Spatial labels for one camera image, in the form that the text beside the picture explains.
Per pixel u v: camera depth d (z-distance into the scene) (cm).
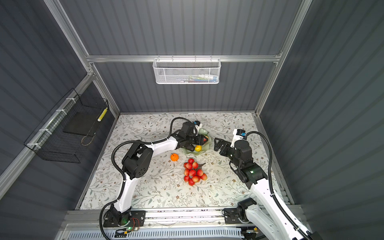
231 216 74
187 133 80
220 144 67
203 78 92
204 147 94
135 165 57
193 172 83
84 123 75
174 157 91
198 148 96
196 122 89
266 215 57
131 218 72
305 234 39
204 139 92
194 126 82
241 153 54
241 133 65
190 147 93
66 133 73
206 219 74
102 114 82
